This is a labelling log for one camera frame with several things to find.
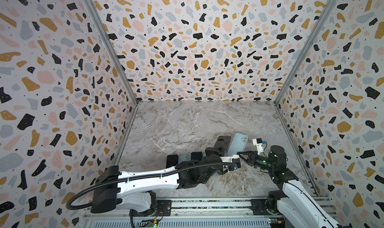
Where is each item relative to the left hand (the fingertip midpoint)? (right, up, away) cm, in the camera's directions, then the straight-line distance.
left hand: (222, 144), depth 68 cm
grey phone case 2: (-20, -12, +23) cm, 33 cm away
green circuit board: (-33, -39, +2) cm, 51 cm away
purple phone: (-28, -15, +24) cm, 39 cm away
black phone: (+2, -1, +12) cm, 12 cm away
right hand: (+9, -6, +9) cm, 14 cm away
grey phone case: (+10, -2, +13) cm, 16 cm away
